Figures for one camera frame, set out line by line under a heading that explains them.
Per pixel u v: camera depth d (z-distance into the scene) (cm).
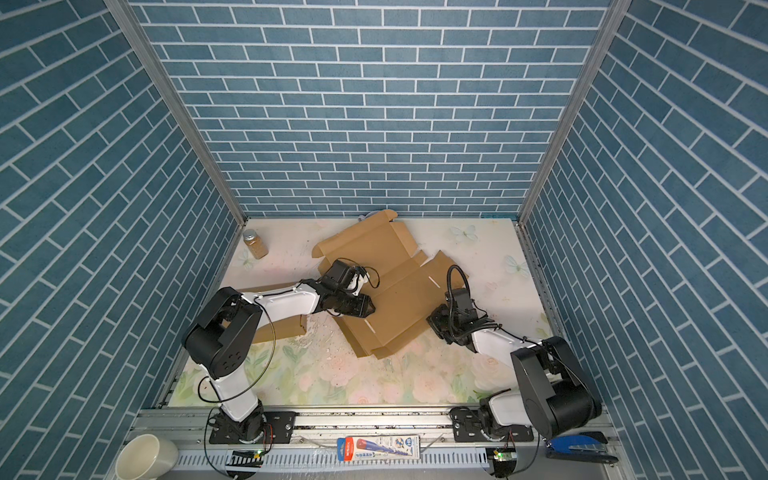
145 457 66
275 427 73
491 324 65
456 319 71
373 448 70
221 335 48
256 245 105
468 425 74
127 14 70
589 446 69
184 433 75
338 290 75
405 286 103
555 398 43
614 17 71
